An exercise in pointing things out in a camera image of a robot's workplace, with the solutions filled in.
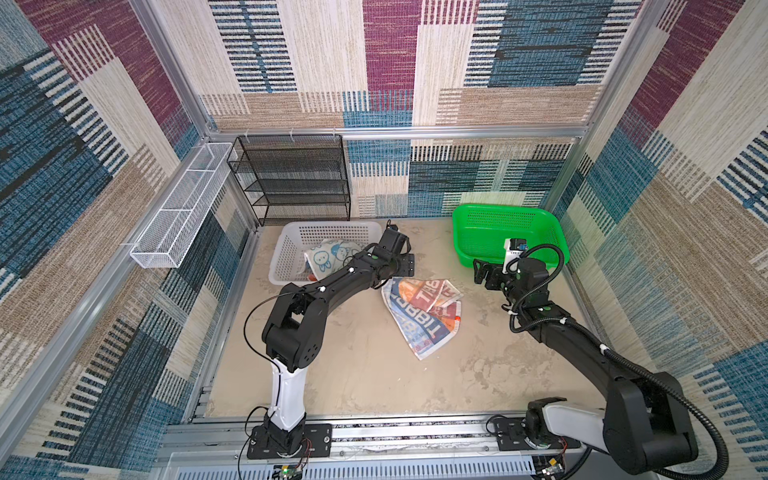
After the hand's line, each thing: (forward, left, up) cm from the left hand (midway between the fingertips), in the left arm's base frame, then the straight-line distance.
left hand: (404, 258), depth 94 cm
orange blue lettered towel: (-13, -7, -9) cm, 17 cm away
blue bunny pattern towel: (+1, +24, +1) cm, 24 cm away
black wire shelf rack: (+32, +38, +8) cm, 50 cm away
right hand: (-7, -24, +5) cm, 25 cm away
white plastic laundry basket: (+13, +38, -4) cm, 40 cm away
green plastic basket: (+21, -30, -10) cm, 38 cm away
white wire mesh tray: (-11, +57, +21) cm, 62 cm away
